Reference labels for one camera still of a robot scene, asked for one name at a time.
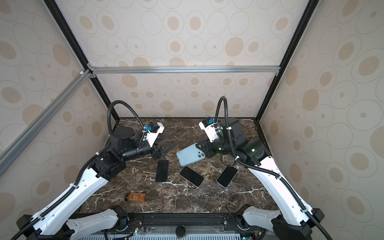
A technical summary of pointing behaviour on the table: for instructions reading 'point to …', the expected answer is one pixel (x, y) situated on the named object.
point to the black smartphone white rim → (227, 176)
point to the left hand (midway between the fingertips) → (174, 140)
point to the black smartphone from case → (162, 171)
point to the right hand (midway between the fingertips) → (198, 145)
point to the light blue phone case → (190, 155)
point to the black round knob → (180, 231)
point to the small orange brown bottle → (135, 197)
